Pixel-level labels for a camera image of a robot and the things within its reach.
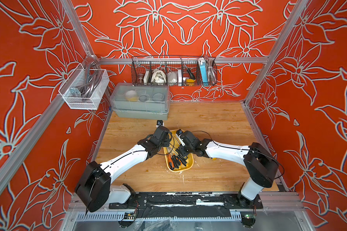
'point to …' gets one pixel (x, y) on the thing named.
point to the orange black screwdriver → (170, 162)
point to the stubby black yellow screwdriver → (214, 158)
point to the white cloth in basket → (158, 76)
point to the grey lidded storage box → (140, 101)
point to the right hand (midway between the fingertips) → (178, 147)
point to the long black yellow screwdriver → (183, 160)
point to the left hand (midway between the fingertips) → (165, 135)
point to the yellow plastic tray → (177, 162)
